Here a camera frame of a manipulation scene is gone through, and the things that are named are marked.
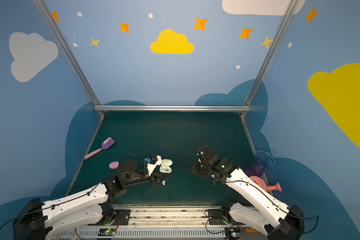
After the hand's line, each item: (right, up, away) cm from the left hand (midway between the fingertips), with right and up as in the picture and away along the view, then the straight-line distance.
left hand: (170, 172), depth 69 cm
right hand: (+10, +1, +7) cm, 12 cm away
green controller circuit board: (-31, -30, +2) cm, 43 cm away
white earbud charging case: (-2, +2, 0) cm, 3 cm away
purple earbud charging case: (-37, -2, +22) cm, 43 cm away
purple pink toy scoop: (-47, +9, +33) cm, 58 cm away
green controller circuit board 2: (+30, -31, +3) cm, 43 cm away
